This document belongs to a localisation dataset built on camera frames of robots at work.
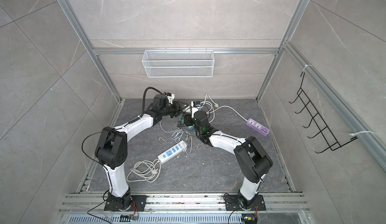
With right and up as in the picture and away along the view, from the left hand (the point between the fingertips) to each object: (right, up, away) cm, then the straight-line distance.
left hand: (187, 103), depth 89 cm
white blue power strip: (-12, -31, -1) cm, 33 cm away
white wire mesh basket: (-7, +28, +11) cm, 31 cm away
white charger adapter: (-3, -24, -3) cm, 25 cm away
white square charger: (0, -3, -3) cm, 4 cm away
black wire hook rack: (+59, -18, -31) cm, 69 cm away
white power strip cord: (-25, -38, -5) cm, 46 cm away
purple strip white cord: (+30, -1, +26) cm, 40 cm away
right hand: (-1, -5, 0) cm, 5 cm away
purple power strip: (+47, -16, +12) cm, 51 cm away
